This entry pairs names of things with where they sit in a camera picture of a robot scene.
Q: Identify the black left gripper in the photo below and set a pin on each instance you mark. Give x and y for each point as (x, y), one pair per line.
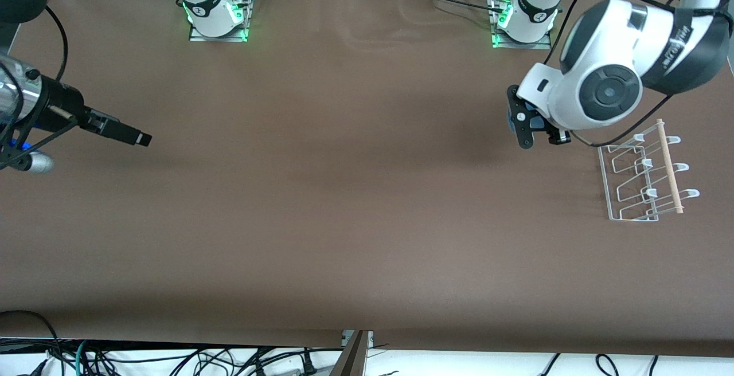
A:
(557, 136)

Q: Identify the brown table cover sheet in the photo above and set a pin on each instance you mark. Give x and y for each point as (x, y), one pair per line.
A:
(344, 192)

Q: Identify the blue plastic cup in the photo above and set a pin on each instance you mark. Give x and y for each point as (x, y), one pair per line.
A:
(533, 121)

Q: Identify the wooden rack rod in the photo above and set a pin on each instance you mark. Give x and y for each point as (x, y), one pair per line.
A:
(670, 167)

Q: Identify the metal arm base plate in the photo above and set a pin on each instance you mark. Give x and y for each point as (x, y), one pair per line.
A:
(516, 45)
(218, 38)

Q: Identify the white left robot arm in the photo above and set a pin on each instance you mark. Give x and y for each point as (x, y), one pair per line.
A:
(608, 26)

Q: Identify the dark wooden bar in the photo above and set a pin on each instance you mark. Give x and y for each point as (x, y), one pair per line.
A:
(351, 359)

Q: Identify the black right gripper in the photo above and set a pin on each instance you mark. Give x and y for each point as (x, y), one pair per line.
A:
(62, 102)

